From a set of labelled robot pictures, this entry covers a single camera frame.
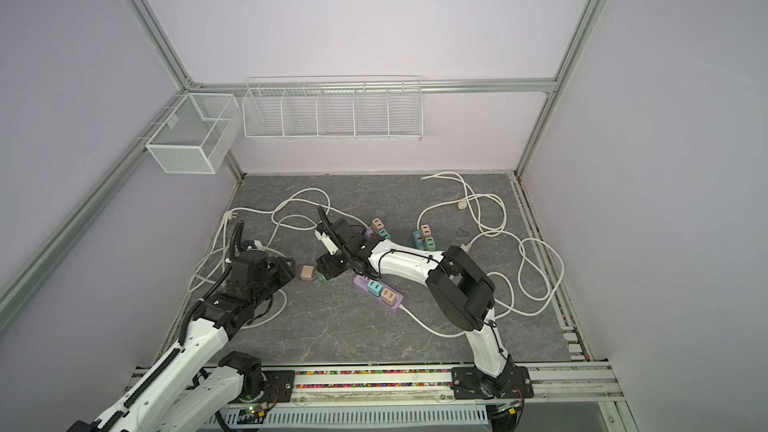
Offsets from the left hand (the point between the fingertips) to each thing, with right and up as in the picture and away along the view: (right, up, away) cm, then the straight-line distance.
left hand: (291, 267), depth 82 cm
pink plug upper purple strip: (+23, +10, +15) cm, 29 cm away
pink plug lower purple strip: (+27, -8, +1) cm, 28 cm away
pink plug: (+1, -4, +9) cm, 10 cm away
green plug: (+6, -5, +8) cm, 11 cm away
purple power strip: (+19, -6, +7) cm, 21 cm away
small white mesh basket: (-36, +39, +14) cm, 55 cm away
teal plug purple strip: (+23, -6, +1) cm, 24 cm away
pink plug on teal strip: (+39, +9, +15) cm, 42 cm away
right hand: (+8, -1, +6) cm, 10 cm away
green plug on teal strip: (+40, +5, +11) cm, 41 cm away
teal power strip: (+37, +5, +16) cm, 40 cm away
